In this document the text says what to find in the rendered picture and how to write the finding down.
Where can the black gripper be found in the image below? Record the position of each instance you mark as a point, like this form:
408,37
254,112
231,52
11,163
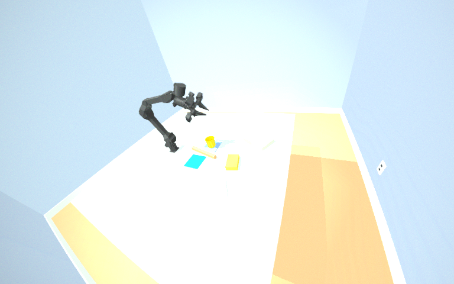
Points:
193,112

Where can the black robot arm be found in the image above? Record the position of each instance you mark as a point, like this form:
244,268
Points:
176,95

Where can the yellow rectangular block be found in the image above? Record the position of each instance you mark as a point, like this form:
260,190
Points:
232,162

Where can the yellow cup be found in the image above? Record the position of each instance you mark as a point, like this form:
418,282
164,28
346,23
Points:
210,141

